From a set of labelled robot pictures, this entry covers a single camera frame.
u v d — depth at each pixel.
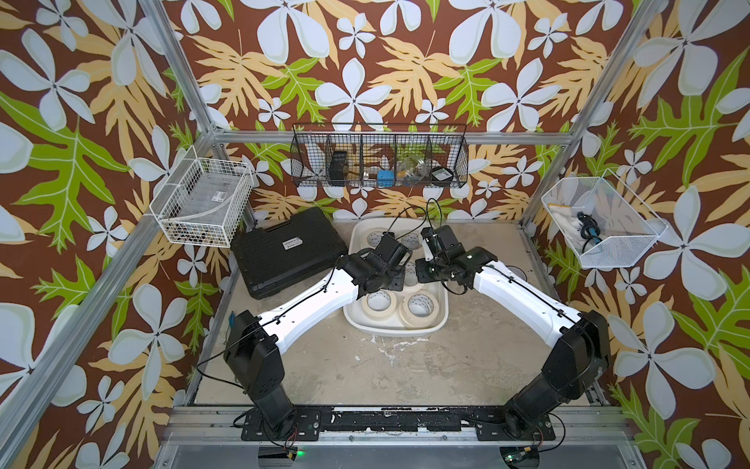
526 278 1.01
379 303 0.96
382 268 0.59
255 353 0.42
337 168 0.99
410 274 0.77
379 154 0.97
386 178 0.94
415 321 0.86
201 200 0.82
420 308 0.95
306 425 0.74
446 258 0.63
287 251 1.02
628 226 0.73
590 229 0.81
